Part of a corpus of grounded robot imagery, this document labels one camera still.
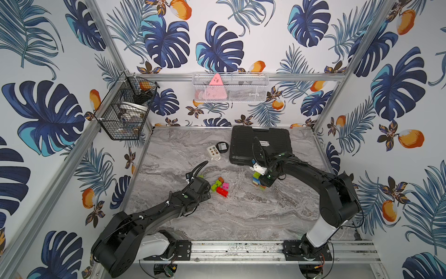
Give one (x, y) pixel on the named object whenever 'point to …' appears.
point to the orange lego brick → (263, 186)
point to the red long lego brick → (222, 192)
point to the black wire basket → (122, 111)
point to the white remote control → (213, 153)
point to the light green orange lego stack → (256, 175)
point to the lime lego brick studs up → (213, 187)
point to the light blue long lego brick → (256, 180)
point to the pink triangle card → (215, 90)
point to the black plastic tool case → (246, 142)
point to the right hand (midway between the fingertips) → (266, 179)
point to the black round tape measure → (222, 147)
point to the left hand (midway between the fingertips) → (202, 190)
